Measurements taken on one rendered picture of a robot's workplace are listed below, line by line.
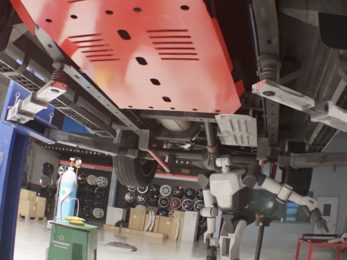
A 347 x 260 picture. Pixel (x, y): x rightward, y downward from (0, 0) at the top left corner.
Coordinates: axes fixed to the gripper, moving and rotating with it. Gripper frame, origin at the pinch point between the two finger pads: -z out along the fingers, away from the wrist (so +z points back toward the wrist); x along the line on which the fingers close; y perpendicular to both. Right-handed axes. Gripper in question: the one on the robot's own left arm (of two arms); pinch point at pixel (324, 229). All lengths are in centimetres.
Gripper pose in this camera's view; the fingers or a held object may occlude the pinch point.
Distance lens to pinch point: 258.6
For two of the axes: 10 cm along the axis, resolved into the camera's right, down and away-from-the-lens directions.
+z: -4.7, -8.1, 3.5
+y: 8.8, -4.7, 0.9
